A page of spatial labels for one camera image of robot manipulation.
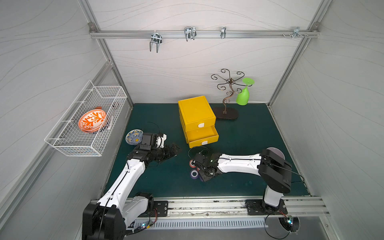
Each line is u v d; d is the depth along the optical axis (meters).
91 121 0.67
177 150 0.72
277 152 0.88
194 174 0.84
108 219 0.38
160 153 0.69
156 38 0.78
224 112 1.15
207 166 0.65
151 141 0.64
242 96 0.95
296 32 0.77
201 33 0.78
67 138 0.59
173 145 0.72
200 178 0.75
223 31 0.72
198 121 0.82
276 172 0.46
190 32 0.77
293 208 0.77
